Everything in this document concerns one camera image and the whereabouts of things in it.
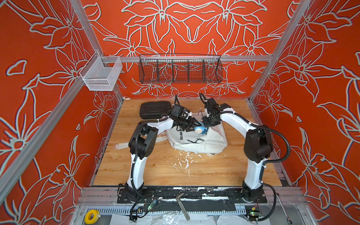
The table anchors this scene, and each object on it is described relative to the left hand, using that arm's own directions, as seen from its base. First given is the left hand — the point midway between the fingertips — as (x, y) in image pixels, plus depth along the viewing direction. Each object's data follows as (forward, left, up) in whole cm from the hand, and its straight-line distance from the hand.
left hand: (199, 126), depth 90 cm
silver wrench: (-46, -43, -11) cm, 64 cm away
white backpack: (-8, -9, -6) cm, 13 cm away
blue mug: (-3, -2, 0) cm, 3 cm away
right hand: (+4, -5, -1) cm, 7 cm away
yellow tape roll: (-50, +52, -11) cm, 73 cm away
